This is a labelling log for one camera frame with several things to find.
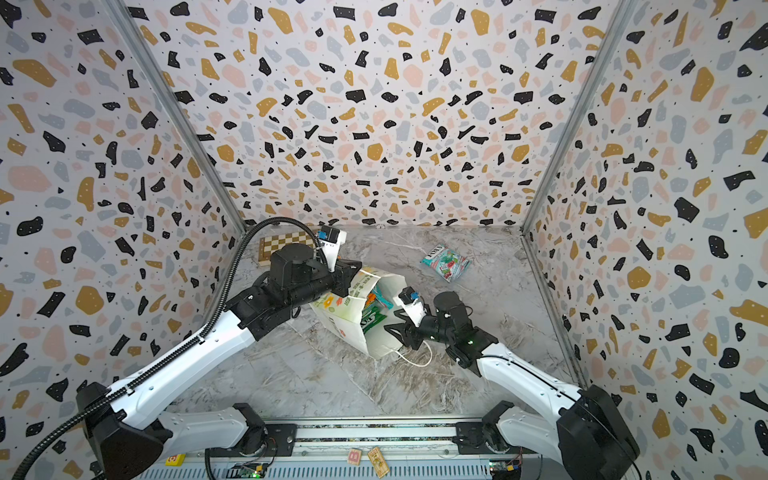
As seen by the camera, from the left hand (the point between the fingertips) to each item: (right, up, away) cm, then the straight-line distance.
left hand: (361, 259), depth 69 cm
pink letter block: (-2, -47, +3) cm, 48 cm away
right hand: (+6, -15, +8) cm, 18 cm away
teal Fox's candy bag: (+26, -2, +38) cm, 46 cm away
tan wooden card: (+4, -48, +2) cm, 48 cm away
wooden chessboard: (-41, +5, +44) cm, 60 cm away
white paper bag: (-6, -13, +7) cm, 16 cm away
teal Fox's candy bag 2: (+3, -12, +21) cm, 25 cm away
